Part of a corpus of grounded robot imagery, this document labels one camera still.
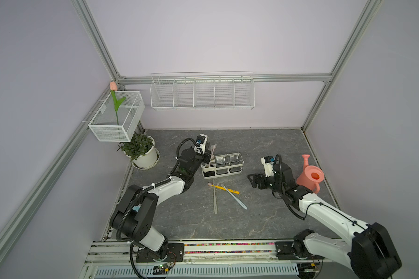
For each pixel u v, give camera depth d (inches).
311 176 33.3
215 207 34.1
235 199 35.0
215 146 35.3
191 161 26.2
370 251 15.9
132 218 17.5
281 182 25.1
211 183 36.9
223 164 39.2
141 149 35.0
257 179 29.7
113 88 33.4
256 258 29.0
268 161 29.3
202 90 38.8
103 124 29.1
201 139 28.5
